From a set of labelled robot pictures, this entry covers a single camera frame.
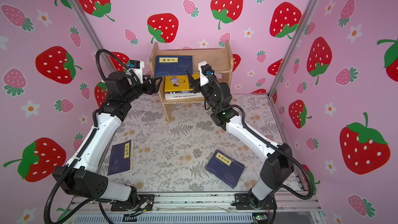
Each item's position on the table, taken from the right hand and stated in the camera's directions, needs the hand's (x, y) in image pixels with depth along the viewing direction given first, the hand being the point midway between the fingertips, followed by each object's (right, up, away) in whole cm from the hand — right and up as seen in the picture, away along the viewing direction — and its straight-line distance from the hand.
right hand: (194, 67), depth 64 cm
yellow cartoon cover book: (-11, -2, +25) cm, 27 cm away
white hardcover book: (-10, -10, +24) cm, 28 cm away
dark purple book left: (-43, -46, +23) cm, 67 cm away
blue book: (+17, -51, +19) cm, 57 cm away
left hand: (-18, -2, +7) cm, 19 cm away
